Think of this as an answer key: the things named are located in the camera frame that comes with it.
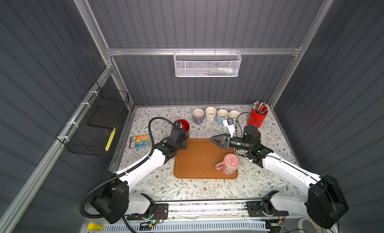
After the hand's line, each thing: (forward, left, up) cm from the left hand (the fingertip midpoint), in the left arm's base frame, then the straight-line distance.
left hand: (182, 137), depth 85 cm
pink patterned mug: (-17, -25, -2) cm, 30 cm away
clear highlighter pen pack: (+6, +29, -11) cm, 31 cm away
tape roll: (-44, -54, -11) cm, 70 cm away
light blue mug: (+22, -29, -6) cm, 37 cm away
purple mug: (+26, -12, -10) cm, 30 cm away
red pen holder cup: (+19, -52, -2) cm, 55 cm away
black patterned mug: (+6, -2, +3) cm, 7 cm away
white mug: (+21, -20, -5) cm, 30 cm away
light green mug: (+23, -37, -8) cm, 45 cm away
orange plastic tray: (-9, -10, -12) cm, 18 cm away
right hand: (-9, -16, +9) cm, 21 cm away
